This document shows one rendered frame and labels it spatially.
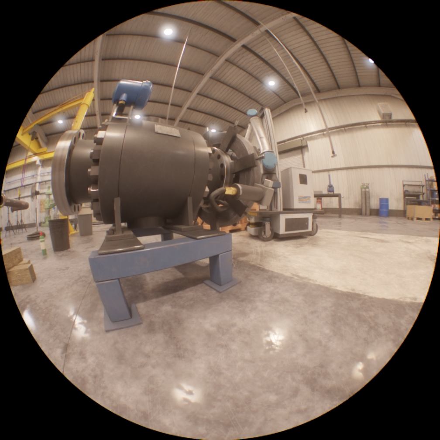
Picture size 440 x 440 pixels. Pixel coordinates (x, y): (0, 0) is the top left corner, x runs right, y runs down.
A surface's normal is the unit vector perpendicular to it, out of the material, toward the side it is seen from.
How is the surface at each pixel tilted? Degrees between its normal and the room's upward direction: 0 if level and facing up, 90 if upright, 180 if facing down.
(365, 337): 0
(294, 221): 90
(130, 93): 131
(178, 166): 100
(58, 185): 118
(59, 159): 91
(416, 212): 90
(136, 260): 90
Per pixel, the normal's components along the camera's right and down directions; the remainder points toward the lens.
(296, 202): 0.09, 0.07
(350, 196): -0.82, 0.07
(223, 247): 0.66, 0.04
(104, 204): 0.50, 0.72
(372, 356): -0.04, -1.00
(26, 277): 0.83, 0.01
